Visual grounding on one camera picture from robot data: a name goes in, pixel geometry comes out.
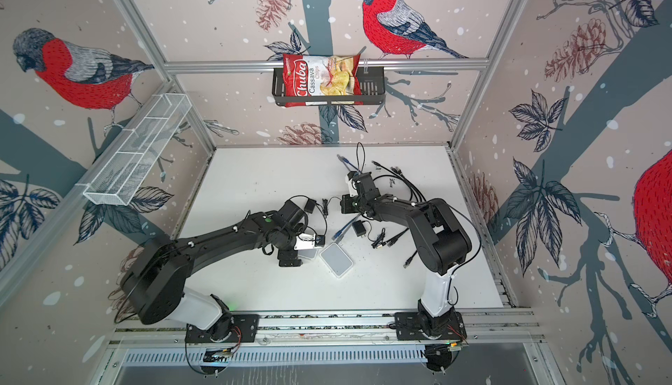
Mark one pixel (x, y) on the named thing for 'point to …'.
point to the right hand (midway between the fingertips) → (338, 206)
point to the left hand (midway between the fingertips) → (300, 245)
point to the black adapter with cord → (311, 205)
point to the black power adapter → (359, 228)
